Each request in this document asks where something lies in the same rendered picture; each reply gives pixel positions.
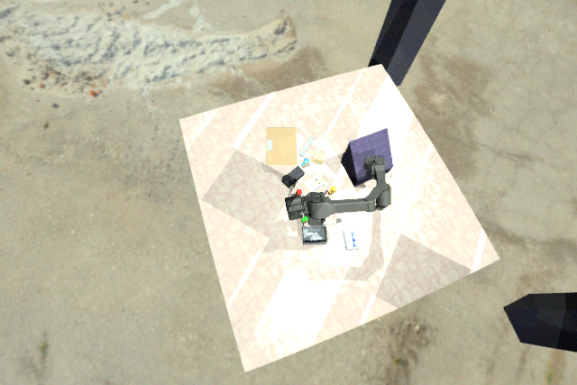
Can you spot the tan cardboard box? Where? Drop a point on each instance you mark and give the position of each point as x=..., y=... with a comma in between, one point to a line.
x=318, y=157

